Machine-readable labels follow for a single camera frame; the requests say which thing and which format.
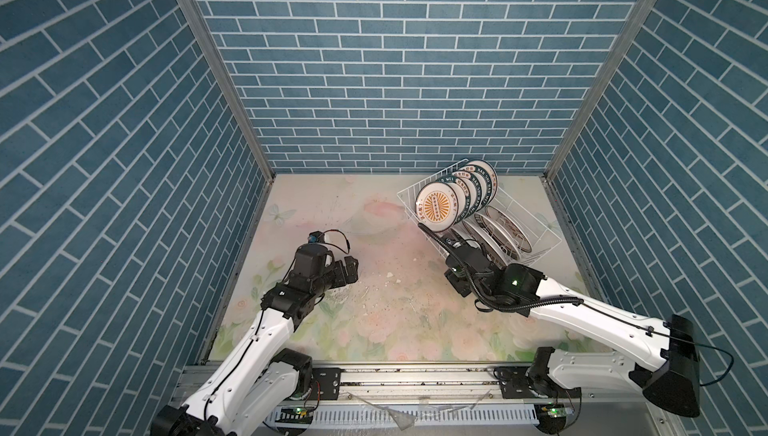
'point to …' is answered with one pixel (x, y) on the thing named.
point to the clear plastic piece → (403, 420)
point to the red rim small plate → (491, 171)
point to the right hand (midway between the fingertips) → (456, 259)
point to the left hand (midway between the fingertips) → (346, 264)
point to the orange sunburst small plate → (437, 206)
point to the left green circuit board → (296, 415)
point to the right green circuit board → (560, 412)
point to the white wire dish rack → (540, 237)
